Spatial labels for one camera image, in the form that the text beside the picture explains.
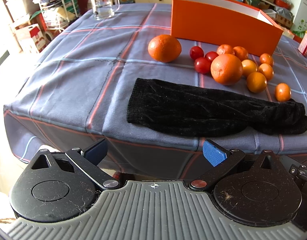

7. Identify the small tangerine front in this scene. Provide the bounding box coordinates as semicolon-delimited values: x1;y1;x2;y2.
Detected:
246;72;267;93

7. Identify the large orange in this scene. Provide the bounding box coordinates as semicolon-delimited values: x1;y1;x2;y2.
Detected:
147;34;182;63
211;54;243;86

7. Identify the red cherry tomato front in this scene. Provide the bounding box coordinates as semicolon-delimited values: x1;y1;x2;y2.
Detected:
194;57;212;74

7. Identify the red cherry tomato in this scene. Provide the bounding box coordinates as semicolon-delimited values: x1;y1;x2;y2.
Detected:
194;57;212;74
205;51;218;62
189;46;205;61

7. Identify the small yellow-orange tangerine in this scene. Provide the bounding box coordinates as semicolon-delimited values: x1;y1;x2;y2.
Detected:
241;59;258;78

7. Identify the red cherry tomato back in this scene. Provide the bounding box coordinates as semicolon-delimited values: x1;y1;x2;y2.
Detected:
189;46;205;61

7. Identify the black knitted sock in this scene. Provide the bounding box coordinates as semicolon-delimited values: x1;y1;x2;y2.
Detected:
126;78;307;138

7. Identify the blue plaid tablecloth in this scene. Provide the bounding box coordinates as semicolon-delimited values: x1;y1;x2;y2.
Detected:
3;3;307;181

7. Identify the white red cardboard box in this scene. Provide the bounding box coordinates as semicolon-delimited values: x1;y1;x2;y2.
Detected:
16;24;47;54

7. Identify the orange cardboard box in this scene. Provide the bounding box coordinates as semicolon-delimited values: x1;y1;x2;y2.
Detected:
171;0;283;56

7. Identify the wire shopping trolley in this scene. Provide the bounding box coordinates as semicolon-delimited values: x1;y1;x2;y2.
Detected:
32;0;81;31

